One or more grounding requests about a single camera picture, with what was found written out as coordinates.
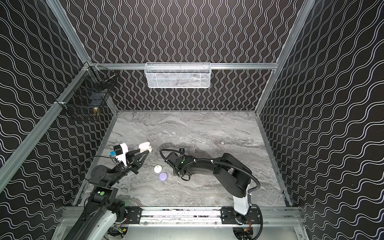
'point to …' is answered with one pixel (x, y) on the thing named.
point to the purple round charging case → (163, 176)
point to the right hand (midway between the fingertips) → (181, 170)
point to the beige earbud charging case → (145, 146)
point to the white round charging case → (157, 168)
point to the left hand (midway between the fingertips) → (149, 151)
